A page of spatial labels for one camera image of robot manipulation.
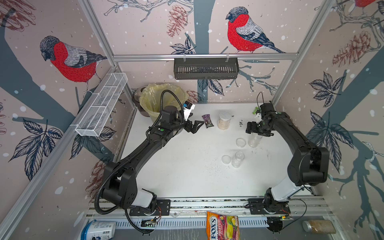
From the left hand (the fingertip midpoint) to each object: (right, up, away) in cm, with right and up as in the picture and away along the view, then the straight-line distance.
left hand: (199, 115), depth 78 cm
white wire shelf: (-53, +6, 0) cm, 54 cm away
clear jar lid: (+28, -18, +20) cm, 39 cm away
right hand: (+33, -9, +12) cm, 36 cm away
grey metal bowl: (-44, +14, +24) cm, 52 cm away
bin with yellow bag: (-30, +11, +12) cm, 34 cm away
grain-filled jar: (+53, -49, -14) cm, 74 cm away
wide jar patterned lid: (+17, -3, +19) cm, 26 cm away
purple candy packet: (+6, -4, +29) cm, 30 cm away
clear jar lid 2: (+17, -28, +12) cm, 34 cm away
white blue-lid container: (-45, -50, -15) cm, 69 cm away
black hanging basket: (+5, +34, +26) cm, 43 cm away
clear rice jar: (+34, -15, +12) cm, 39 cm away
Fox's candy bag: (+10, -51, -13) cm, 53 cm away
